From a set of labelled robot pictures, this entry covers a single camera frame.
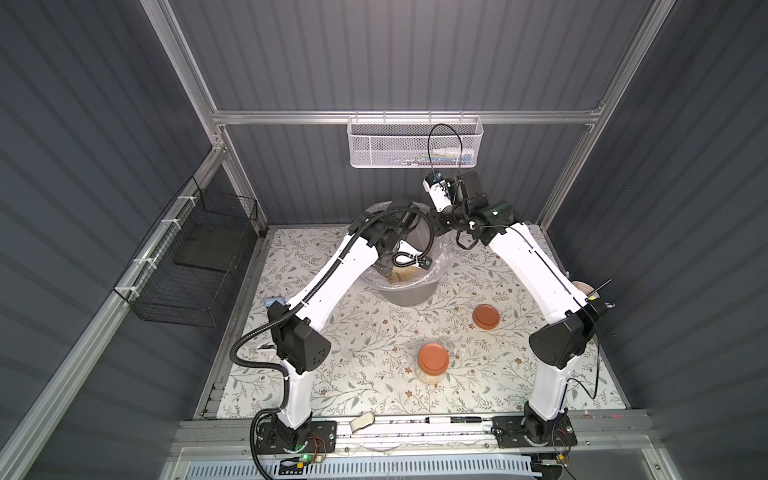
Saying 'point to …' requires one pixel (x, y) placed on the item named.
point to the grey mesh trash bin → (406, 297)
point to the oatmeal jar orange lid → (433, 358)
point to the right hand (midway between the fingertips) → (437, 211)
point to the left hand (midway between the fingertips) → (391, 240)
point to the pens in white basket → (441, 156)
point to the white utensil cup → (588, 290)
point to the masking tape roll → (362, 421)
